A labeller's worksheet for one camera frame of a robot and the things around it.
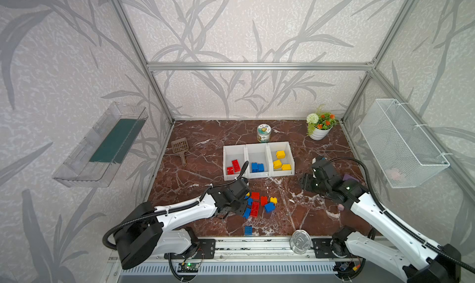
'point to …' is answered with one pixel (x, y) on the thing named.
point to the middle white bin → (258, 157)
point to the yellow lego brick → (286, 167)
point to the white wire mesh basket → (404, 154)
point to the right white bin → (281, 160)
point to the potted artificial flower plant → (320, 125)
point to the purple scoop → (348, 177)
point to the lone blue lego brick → (248, 230)
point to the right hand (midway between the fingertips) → (303, 175)
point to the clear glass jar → (300, 241)
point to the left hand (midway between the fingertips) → (245, 200)
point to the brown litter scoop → (180, 146)
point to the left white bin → (234, 158)
